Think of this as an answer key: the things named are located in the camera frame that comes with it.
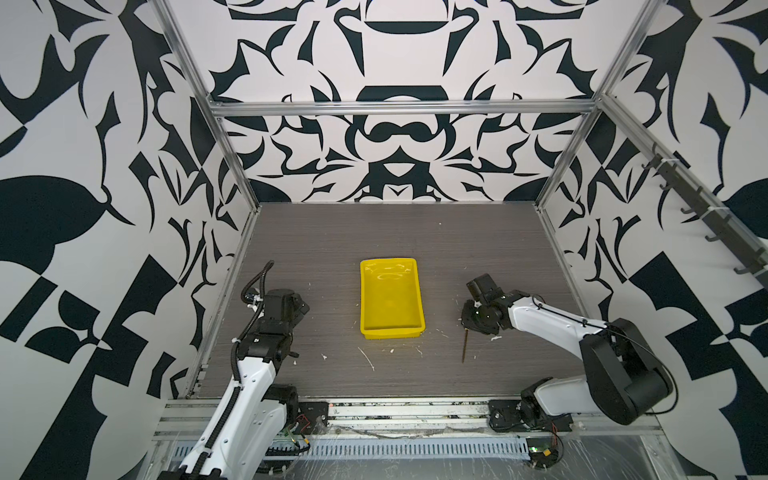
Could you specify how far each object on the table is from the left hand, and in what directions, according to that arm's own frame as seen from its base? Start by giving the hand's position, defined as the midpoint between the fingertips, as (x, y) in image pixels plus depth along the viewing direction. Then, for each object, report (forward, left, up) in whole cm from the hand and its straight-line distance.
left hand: (284, 304), depth 82 cm
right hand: (-2, -52, -10) cm, 53 cm away
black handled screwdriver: (-8, -50, -12) cm, 52 cm away
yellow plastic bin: (+7, -29, -13) cm, 33 cm away
